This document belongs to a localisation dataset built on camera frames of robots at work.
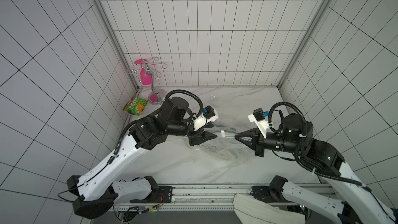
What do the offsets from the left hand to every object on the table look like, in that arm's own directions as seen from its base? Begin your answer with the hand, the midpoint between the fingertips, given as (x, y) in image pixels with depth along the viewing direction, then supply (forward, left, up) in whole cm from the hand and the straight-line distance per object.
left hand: (208, 134), depth 58 cm
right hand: (-1, -10, +2) cm, 10 cm away
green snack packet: (+33, +46, -26) cm, 63 cm away
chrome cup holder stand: (+46, +33, -6) cm, 57 cm away
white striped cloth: (-22, -20, -33) cm, 44 cm away
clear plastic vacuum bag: (-1, -8, -12) cm, 14 cm away
